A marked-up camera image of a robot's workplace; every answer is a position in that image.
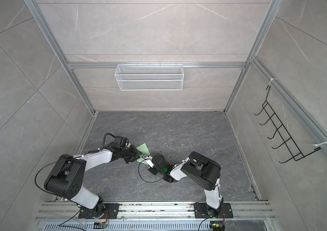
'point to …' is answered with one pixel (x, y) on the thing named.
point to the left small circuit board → (101, 224)
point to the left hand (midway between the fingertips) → (142, 150)
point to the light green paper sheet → (144, 148)
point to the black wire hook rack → (282, 131)
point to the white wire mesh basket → (163, 77)
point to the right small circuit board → (217, 225)
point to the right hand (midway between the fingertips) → (149, 159)
